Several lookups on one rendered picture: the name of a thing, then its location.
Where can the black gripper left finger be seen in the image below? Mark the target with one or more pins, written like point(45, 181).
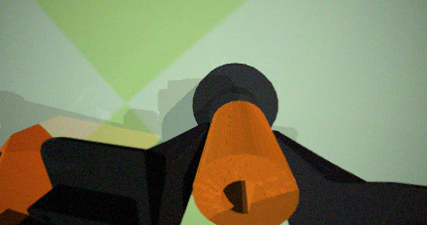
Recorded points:
point(160, 179)

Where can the orange knob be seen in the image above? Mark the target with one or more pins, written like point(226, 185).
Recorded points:
point(242, 177)

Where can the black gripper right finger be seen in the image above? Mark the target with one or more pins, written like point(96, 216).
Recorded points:
point(330, 195)

